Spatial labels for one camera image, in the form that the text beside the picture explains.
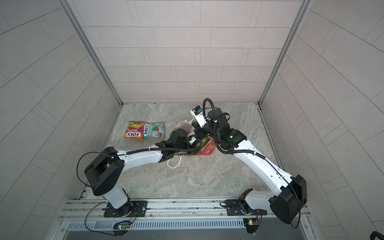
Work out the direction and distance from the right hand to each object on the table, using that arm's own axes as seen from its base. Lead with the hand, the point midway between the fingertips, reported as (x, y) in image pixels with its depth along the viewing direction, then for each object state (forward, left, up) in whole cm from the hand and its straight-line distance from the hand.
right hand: (192, 124), depth 72 cm
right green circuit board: (-39, -25, -29) cm, 54 cm away
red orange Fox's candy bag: (+14, +38, -21) cm, 46 cm away
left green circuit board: (-36, +33, -23) cm, 54 cm away
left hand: (+2, -5, -15) cm, 16 cm away
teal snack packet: (+14, +26, -22) cm, 37 cm away
